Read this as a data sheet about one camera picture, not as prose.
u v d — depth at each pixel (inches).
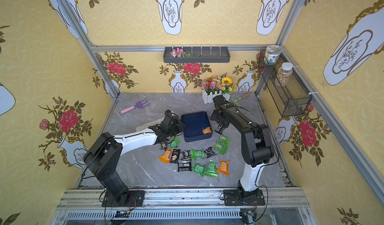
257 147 19.3
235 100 46.0
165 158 34.5
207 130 38.3
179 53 34.6
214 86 40.7
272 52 33.1
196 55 36.3
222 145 36.2
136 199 28.7
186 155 33.9
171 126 28.3
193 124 41.4
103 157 18.4
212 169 32.2
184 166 32.9
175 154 34.6
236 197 28.8
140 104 45.5
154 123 40.7
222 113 27.0
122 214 28.4
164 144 35.5
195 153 34.5
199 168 32.2
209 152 34.6
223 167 32.8
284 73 28.2
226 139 37.1
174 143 31.8
